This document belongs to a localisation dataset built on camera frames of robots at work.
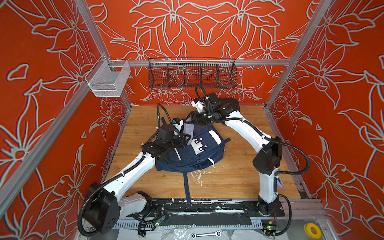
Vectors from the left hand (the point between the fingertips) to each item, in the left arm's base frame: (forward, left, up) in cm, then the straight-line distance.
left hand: (188, 134), depth 78 cm
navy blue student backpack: (-1, -10, -14) cm, 17 cm away
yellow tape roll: (-37, -61, -21) cm, 74 cm away
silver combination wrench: (-40, -16, -20) cm, 48 cm away
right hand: (+5, +2, +5) cm, 7 cm away
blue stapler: (-16, -51, -18) cm, 57 cm away
